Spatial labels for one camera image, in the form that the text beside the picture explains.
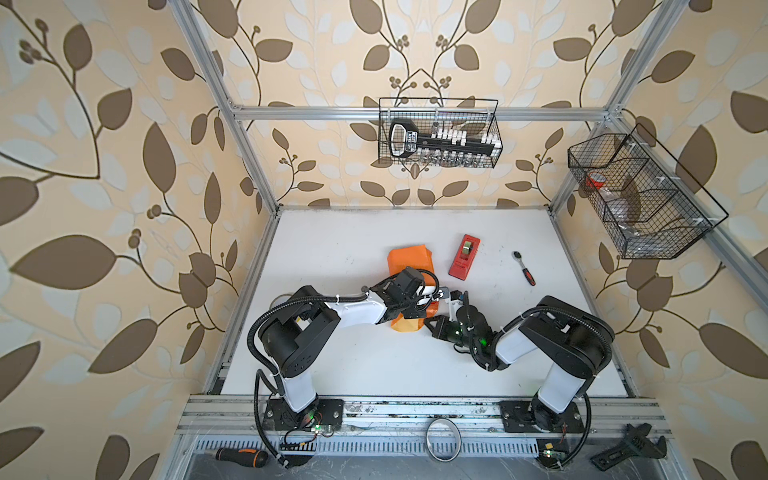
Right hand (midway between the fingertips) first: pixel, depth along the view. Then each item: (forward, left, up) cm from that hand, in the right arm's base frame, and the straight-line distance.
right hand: (423, 324), depth 90 cm
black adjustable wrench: (-32, -48, 0) cm, 57 cm away
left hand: (+11, 0, +7) cm, 13 cm away
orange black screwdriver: (-31, +43, +4) cm, 53 cm away
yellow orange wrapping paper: (+20, 0, +6) cm, 21 cm away
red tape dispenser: (+22, -16, +4) cm, 28 cm away
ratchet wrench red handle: (+24, -35, +1) cm, 43 cm away
